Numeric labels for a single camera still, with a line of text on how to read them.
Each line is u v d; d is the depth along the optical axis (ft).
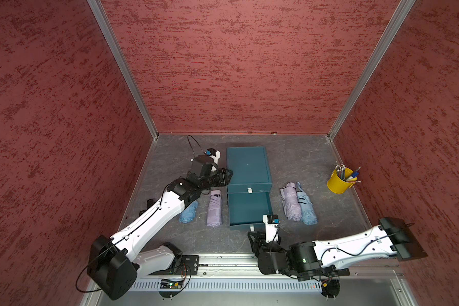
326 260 1.58
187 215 2.74
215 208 2.86
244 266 2.47
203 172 1.92
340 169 2.79
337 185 2.98
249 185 2.52
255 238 2.16
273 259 1.67
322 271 2.11
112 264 1.24
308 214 2.73
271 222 2.07
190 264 2.44
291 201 2.88
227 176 2.52
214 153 2.31
